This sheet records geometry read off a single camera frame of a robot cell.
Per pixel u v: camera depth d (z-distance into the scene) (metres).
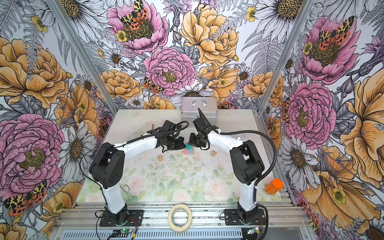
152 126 1.12
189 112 1.03
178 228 0.69
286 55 0.89
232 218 0.73
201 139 0.70
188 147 0.90
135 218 0.74
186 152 0.95
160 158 0.94
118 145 0.53
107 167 0.49
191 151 0.94
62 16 0.73
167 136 0.75
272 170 0.49
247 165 0.50
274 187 0.75
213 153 0.99
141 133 1.09
